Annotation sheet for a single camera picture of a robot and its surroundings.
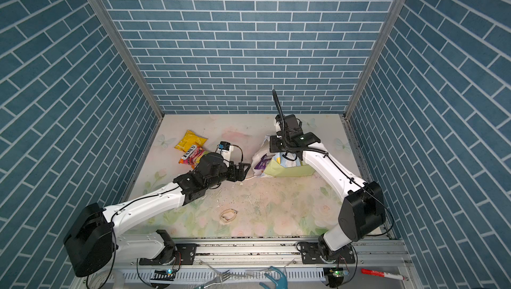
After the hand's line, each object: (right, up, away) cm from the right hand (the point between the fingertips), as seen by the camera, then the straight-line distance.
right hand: (270, 140), depth 84 cm
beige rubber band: (-19, -30, 0) cm, 36 cm away
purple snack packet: (-4, -11, +6) cm, 13 cm away
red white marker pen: (+40, -47, -15) cm, 63 cm away
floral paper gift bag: (-1, -11, +4) cm, 12 cm away
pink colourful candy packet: (-38, -8, +12) cm, 41 cm away
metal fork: (-17, -48, -15) cm, 53 cm away
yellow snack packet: (-43, -1, +20) cm, 47 cm away
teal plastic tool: (+3, -49, -16) cm, 51 cm away
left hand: (-11, -10, -4) cm, 15 cm away
